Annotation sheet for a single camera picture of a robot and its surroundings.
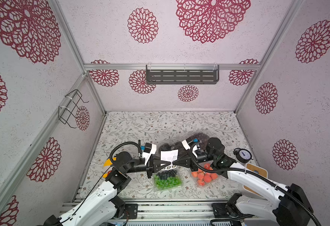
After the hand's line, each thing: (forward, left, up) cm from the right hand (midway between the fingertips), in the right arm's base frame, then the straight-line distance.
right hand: (173, 163), depth 62 cm
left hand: (0, +2, 0) cm, 2 cm away
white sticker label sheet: (+1, +2, +5) cm, 6 cm away
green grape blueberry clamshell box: (0, +3, -23) cm, 23 cm away
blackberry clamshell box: (+2, -4, +5) cm, 7 cm away
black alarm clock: (+19, -46, -26) cm, 56 cm away
